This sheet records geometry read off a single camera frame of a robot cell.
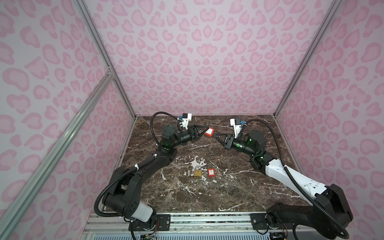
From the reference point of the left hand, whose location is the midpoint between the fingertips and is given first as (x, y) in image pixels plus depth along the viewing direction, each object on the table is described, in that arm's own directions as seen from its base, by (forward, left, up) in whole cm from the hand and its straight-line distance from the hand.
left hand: (209, 126), depth 70 cm
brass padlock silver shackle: (-9, +6, -31) cm, 33 cm away
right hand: (-3, -3, -3) cm, 5 cm away
